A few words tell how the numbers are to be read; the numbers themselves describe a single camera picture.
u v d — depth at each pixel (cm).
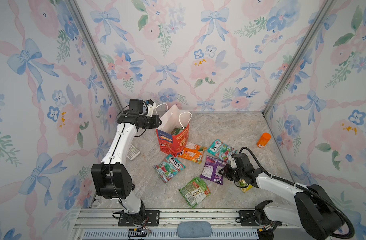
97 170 43
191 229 69
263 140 95
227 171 78
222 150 95
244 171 69
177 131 100
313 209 42
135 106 64
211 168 88
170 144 84
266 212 63
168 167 88
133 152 96
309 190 45
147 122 70
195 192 82
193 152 95
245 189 82
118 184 45
